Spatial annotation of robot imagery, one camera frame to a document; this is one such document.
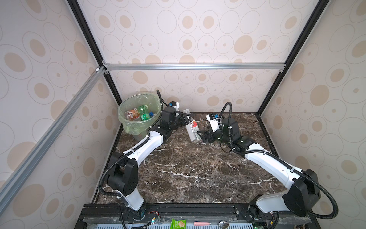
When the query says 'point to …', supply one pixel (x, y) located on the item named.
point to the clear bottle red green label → (192, 128)
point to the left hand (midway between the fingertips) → (194, 114)
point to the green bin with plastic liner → (138, 129)
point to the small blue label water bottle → (151, 113)
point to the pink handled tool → (198, 223)
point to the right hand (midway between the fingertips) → (208, 128)
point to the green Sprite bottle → (144, 112)
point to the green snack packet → (178, 224)
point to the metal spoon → (223, 223)
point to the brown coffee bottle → (132, 114)
